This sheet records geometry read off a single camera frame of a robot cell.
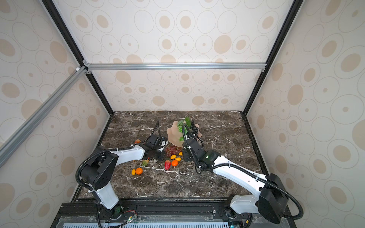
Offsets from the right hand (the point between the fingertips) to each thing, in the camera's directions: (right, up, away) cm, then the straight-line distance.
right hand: (187, 149), depth 81 cm
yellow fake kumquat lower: (-6, -8, +11) cm, 15 cm away
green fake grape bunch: (0, +17, +20) cm, 26 cm away
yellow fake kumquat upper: (-9, -7, +13) cm, 17 cm away
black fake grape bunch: (+5, +11, +20) cm, 23 cm away
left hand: (-12, -5, +13) cm, 18 cm away
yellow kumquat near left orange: (-33, -15, +5) cm, 36 cm away
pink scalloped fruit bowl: (-10, +6, +22) cm, 25 cm away
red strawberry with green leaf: (-27, -10, +9) cm, 30 cm away
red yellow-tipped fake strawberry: (-35, +3, +19) cm, 40 cm away
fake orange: (-8, -10, +9) cm, 16 cm away
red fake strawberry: (-13, -11, +8) cm, 18 cm away
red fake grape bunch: (-10, -3, +14) cm, 17 cm away
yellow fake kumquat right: (-4, -5, +13) cm, 15 cm away
